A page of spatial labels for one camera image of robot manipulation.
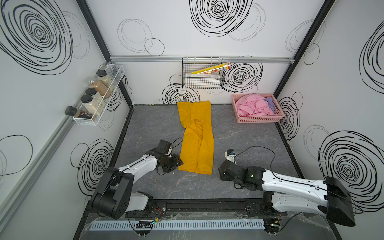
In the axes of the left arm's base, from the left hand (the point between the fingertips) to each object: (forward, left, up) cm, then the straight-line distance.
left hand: (180, 165), depth 87 cm
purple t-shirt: (+51, -66, +7) cm, 84 cm away
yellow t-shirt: (+8, -10, +1) cm, 13 cm away
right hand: (-5, -23, +6) cm, 24 cm away
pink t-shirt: (+44, -49, +9) cm, 66 cm away
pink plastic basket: (+35, -66, +6) cm, 75 cm away
